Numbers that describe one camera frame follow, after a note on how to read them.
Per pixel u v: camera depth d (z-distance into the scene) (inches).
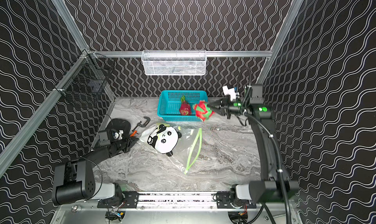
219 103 24.7
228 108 22.6
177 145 31.4
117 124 38.4
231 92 24.7
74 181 17.1
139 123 40.8
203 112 26.5
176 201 29.8
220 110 23.1
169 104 46.1
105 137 28.2
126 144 31.6
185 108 40.6
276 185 14.8
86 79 37.3
